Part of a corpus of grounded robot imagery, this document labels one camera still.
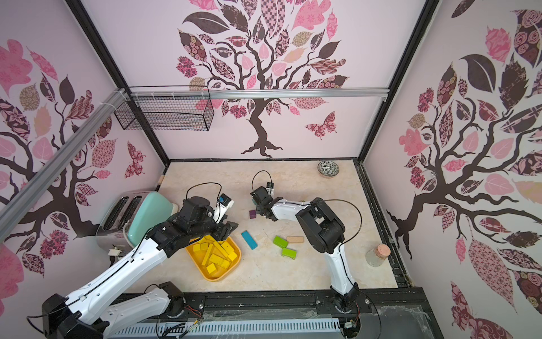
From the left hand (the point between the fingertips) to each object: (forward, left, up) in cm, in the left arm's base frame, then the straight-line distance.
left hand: (231, 225), depth 76 cm
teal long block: (0, -6, -17) cm, 18 cm away
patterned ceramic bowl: (+41, -46, -15) cm, 64 cm away
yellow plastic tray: (-13, +5, -15) cm, 20 cm away
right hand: (+19, -11, -16) cm, 27 cm away
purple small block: (+13, -6, -14) cm, 20 cm away
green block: (0, -18, -15) cm, 24 cm away
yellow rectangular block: (-3, +4, -14) cm, 15 cm away
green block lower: (-5, -22, -16) cm, 27 cm away
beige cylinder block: (+1, -25, -16) cm, 30 cm away
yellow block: (-11, +9, -14) cm, 20 cm away
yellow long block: (-8, +6, -16) cm, 19 cm away
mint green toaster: (+3, +40, 0) cm, 40 cm away
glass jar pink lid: (-9, -55, -10) cm, 56 cm away
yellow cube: (-6, +1, -14) cm, 16 cm away
